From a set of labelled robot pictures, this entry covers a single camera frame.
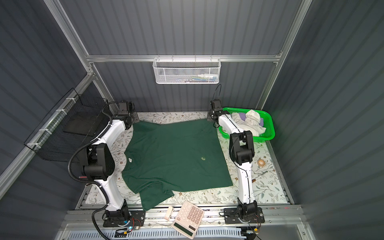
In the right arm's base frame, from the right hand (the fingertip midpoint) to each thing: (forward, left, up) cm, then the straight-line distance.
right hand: (214, 116), depth 105 cm
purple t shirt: (+2, -21, -3) cm, 22 cm away
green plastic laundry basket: (-12, -37, -6) cm, 39 cm away
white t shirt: (-5, -25, -3) cm, 26 cm away
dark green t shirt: (-28, +36, -10) cm, 47 cm away
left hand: (-8, +55, +9) cm, 56 cm away
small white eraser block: (-60, +27, -7) cm, 66 cm away
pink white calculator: (-62, +17, -8) cm, 65 cm away
